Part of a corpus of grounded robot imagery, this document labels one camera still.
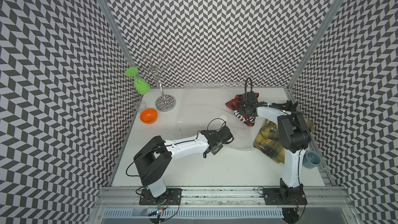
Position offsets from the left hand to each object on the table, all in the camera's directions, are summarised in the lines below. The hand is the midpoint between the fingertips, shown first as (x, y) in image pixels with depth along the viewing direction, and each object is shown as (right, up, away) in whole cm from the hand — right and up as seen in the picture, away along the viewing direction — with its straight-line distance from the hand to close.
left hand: (210, 142), depth 86 cm
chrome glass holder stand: (-32, +22, +22) cm, 45 cm away
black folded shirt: (+51, +20, +13) cm, 56 cm away
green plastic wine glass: (-41, +33, +6) cm, 53 cm away
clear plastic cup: (-47, +20, +19) cm, 54 cm away
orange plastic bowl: (-39, +14, +13) cm, 43 cm away
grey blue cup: (+55, -8, -3) cm, 55 cm away
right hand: (+23, +16, +17) cm, 33 cm away
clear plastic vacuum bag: (-7, +20, +23) cm, 31 cm away
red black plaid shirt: (+17, +21, +16) cm, 31 cm away
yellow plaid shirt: (+34, 0, +3) cm, 34 cm away
